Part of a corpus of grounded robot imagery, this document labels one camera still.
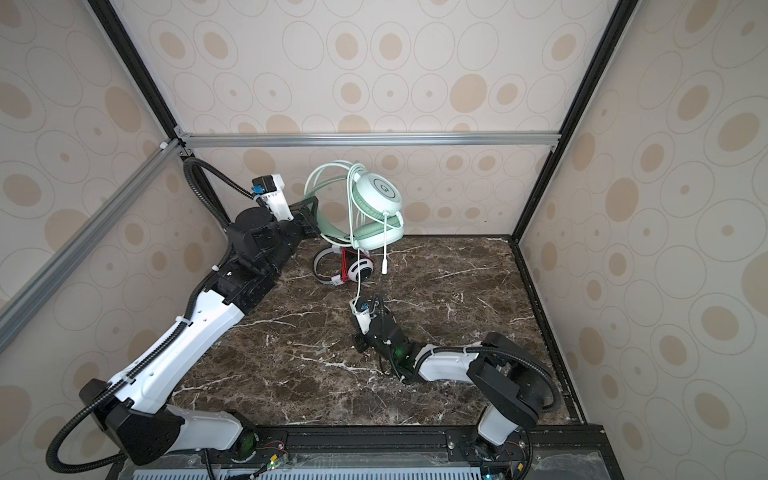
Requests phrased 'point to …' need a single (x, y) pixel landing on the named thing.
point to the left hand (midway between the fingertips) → (321, 192)
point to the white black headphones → (365, 268)
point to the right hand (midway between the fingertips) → (353, 318)
